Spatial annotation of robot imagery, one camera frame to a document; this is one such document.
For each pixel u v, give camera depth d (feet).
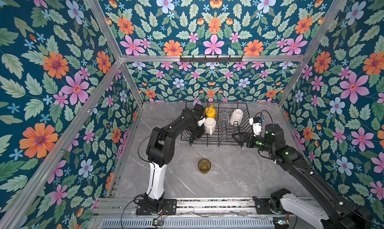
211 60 3.06
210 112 3.23
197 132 2.80
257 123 2.18
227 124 3.29
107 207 2.46
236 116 3.16
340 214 1.28
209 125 3.06
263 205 2.40
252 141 2.14
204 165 2.85
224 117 3.36
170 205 2.44
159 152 1.79
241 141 2.14
